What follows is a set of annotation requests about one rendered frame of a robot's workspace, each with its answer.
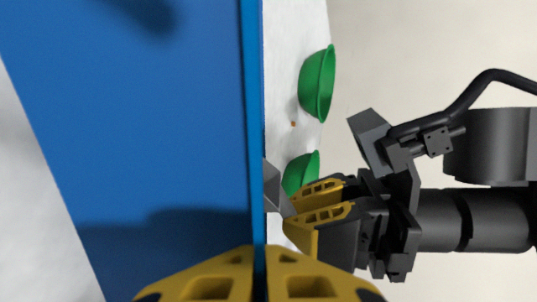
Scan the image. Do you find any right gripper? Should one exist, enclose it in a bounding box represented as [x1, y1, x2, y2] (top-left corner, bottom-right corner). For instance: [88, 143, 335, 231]
[282, 168, 461, 284]

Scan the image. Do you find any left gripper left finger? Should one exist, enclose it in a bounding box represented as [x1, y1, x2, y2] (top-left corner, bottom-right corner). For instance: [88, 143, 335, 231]
[131, 244, 257, 302]

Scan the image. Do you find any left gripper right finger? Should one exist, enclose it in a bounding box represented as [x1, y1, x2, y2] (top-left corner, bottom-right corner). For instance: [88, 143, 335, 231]
[264, 244, 383, 302]

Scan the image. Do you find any blue box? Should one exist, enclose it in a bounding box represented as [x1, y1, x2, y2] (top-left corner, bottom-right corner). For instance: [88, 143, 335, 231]
[0, 0, 267, 302]

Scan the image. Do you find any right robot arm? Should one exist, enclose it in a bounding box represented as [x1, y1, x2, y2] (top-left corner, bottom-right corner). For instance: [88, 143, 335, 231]
[347, 107, 537, 254]

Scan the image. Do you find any grey metal scoop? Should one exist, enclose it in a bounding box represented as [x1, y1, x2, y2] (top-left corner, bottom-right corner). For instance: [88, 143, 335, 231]
[263, 157, 298, 219]

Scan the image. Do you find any green bowl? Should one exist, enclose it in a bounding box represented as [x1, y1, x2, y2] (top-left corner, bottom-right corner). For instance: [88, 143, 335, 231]
[297, 44, 336, 123]
[281, 149, 320, 198]

